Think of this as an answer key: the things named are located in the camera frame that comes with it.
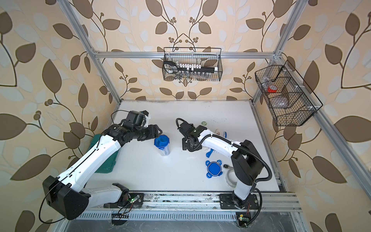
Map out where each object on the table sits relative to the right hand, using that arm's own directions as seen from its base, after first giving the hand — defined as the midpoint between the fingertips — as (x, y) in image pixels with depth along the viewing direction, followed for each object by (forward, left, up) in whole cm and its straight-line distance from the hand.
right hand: (189, 146), depth 87 cm
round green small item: (+21, -12, -6) cm, 25 cm away
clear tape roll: (-17, -23, -7) cm, 30 cm away
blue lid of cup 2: (-12, -15, -8) cm, 20 cm away
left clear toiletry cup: (-2, +14, -2) cm, 14 cm away
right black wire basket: (+10, -54, +26) cm, 61 cm away
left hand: (+2, +17, +15) cm, 23 cm away
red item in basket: (+20, -48, +26) cm, 58 cm away
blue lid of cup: (0, +15, +7) cm, 17 cm away
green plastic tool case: (+9, +63, -2) cm, 63 cm away
